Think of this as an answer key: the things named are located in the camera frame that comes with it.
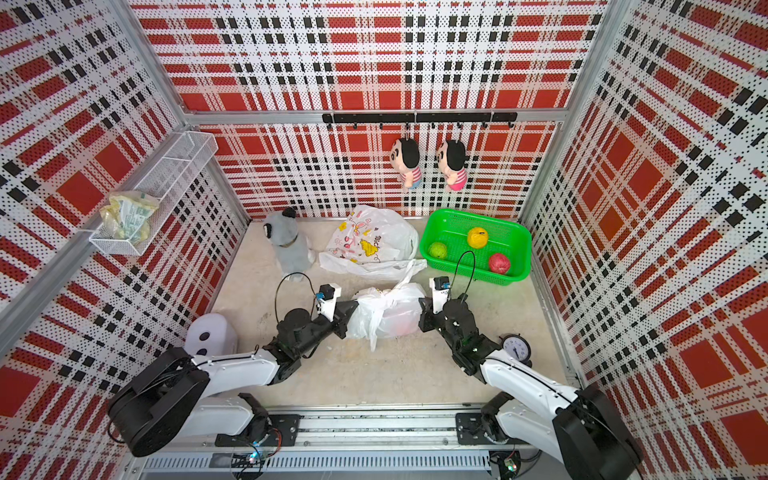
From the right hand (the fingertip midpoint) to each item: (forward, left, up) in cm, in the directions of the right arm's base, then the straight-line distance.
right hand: (425, 298), depth 84 cm
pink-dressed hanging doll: (+39, -9, +20) cm, 45 cm away
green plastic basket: (+28, -31, -13) cm, 44 cm away
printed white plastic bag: (+27, +18, -8) cm, 33 cm away
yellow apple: (+29, -21, -8) cm, 37 cm away
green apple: (+23, -6, -7) cm, 25 cm away
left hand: (-1, +18, 0) cm, 18 cm away
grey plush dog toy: (+21, +44, -5) cm, 49 cm away
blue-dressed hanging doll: (+38, +6, +22) cm, 44 cm away
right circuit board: (-38, -18, -10) cm, 43 cm away
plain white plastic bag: (-4, +14, -1) cm, 14 cm away
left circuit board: (-37, +42, -11) cm, 57 cm away
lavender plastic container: (-10, +59, -2) cm, 60 cm away
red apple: (+17, -26, -7) cm, 32 cm away
